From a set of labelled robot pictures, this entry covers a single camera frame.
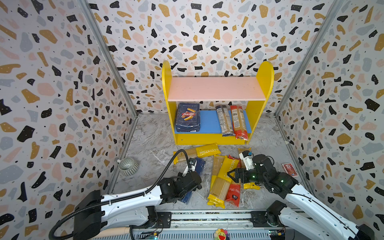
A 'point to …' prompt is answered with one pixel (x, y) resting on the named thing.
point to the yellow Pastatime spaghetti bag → (246, 186)
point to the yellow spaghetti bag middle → (217, 162)
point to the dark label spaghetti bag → (224, 118)
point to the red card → (290, 169)
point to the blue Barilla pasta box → (188, 117)
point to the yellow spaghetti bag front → (220, 189)
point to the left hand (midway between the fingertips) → (196, 173)
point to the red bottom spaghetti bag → (233, 193)
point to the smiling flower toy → (221, 234)
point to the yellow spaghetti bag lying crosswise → (210, 150)
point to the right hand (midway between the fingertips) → (231, 171)
